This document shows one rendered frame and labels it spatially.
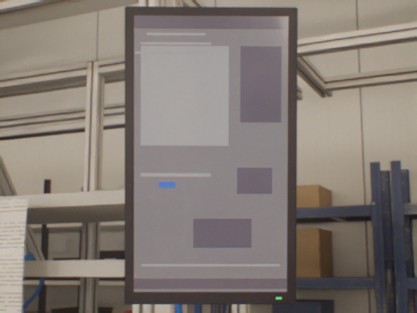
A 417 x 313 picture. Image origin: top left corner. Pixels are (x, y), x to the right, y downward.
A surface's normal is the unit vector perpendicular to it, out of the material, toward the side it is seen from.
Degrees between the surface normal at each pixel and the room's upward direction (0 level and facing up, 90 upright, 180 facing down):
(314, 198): 90
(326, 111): 90
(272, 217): 101
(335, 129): 90
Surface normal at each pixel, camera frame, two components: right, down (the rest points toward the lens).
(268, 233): 0.02, 0.01
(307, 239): -0.40, -0.16
